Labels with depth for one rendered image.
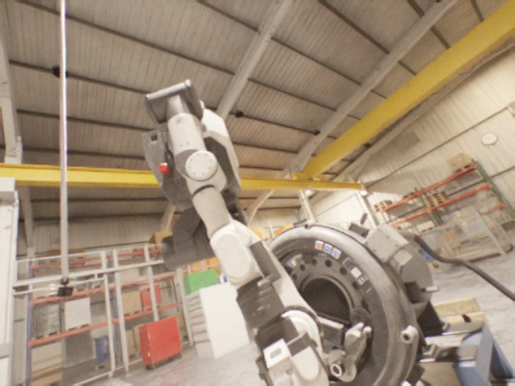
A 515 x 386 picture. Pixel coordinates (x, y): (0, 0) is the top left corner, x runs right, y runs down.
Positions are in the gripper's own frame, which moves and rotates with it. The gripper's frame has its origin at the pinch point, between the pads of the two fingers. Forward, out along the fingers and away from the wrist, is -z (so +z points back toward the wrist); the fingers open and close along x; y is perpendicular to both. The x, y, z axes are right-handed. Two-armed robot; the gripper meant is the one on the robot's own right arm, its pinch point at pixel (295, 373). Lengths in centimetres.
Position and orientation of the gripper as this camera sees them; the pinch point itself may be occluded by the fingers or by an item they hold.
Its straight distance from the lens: 60.1
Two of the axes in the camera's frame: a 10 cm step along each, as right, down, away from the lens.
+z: -4.7, -8.1, 3.6
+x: 8.7, -4.9, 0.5
